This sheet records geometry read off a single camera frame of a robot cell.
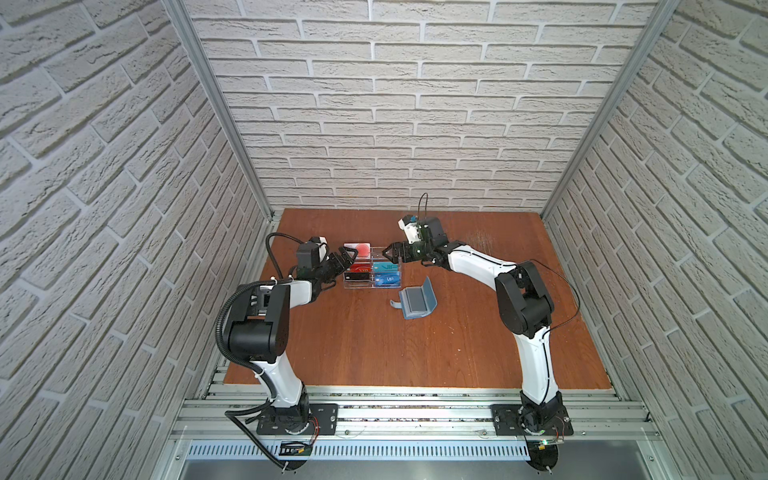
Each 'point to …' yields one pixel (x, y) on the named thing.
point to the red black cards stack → (358, 271)
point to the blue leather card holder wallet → (417, 301)
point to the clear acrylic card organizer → (376, 256)
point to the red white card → (363, 249)
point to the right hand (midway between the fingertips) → (392, 248)
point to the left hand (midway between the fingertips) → (351, 253)
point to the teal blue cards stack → (386, 274)
